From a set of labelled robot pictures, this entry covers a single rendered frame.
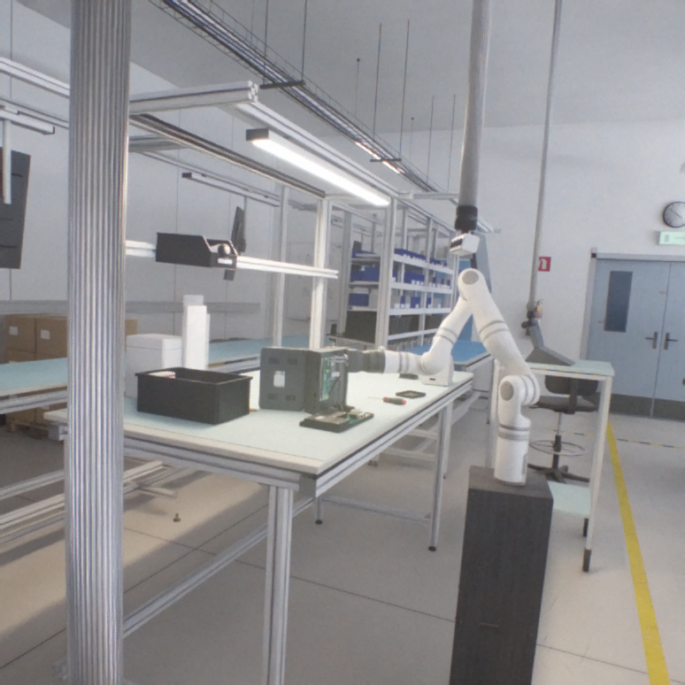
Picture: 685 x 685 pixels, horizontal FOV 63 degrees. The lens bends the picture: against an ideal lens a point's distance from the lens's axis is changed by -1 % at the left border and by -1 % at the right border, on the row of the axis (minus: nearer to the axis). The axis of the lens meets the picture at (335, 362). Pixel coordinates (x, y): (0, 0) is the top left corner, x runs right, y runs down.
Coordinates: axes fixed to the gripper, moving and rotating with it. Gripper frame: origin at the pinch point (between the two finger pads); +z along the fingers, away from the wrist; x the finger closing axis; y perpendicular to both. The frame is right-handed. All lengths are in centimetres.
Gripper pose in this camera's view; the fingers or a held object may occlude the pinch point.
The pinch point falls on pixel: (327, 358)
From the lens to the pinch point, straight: 182.6
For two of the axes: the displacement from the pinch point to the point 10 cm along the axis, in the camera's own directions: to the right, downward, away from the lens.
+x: -0.6, 9.9, 1.2
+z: -9.9, -0.4, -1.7
